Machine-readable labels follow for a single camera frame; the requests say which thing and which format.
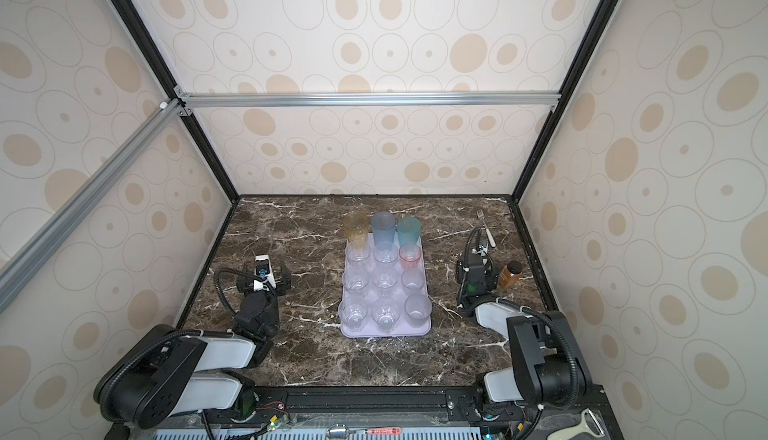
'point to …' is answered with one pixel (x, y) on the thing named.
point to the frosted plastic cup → (418, 307)
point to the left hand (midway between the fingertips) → (270, 256)
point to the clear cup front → (412, 279)
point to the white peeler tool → (572, 434)
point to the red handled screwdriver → (382, 430)
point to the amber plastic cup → (357, 224)
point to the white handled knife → (489, 235)
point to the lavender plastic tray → (387, 317)
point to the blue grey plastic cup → (383, 226)
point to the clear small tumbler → (358, 254)
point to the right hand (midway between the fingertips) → (482, 260)
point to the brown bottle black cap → (510, 274)
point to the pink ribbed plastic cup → (410, 256)
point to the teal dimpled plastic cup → (409, 230)
